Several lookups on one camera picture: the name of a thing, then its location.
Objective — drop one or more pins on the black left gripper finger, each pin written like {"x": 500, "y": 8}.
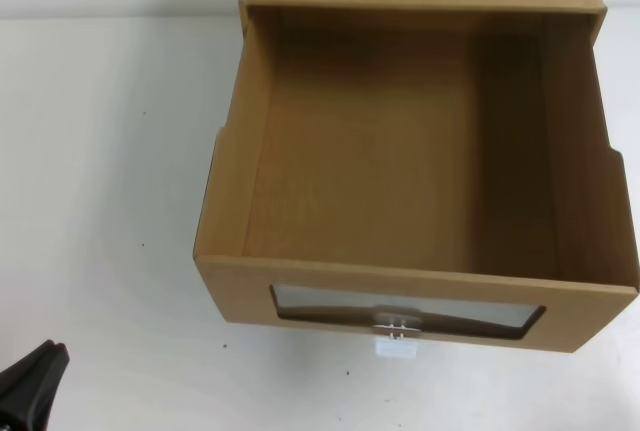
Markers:
{"x": 29, "y": 387}

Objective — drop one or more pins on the white drawer handle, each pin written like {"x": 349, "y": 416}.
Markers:
{"x": 396, "y": 340}

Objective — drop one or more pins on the cardboard shoebox drawer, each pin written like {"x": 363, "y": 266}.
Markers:
{"x": 440, "y": 176}

